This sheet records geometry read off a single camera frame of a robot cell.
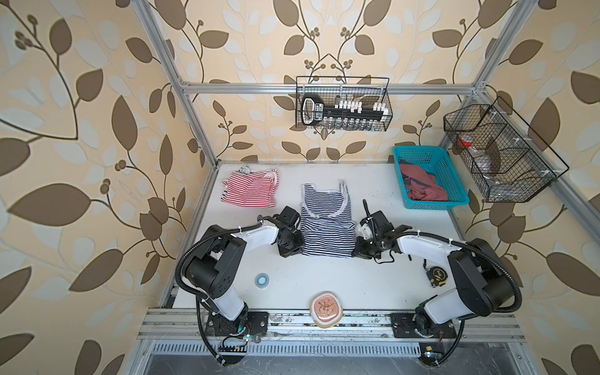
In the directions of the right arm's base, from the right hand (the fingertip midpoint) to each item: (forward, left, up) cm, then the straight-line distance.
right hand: (352, 255), depth 88 cm
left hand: (+3, +17, 0) cm, 18 cm away
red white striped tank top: (+32, +41, +3) cm, 52 cm away
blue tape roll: (-8, +34, -2) cm, 35 cm away
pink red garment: (+26, -39, +5) cm, 47 cm away
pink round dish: (-19, +12, +1) cm, 22 cm away
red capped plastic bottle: (+33, -44, +28) cm, 62 cm away
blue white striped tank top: (+12, +8, +3) cm, 15 cm away
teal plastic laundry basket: (+44, -48, +6) cm, 65 cm away
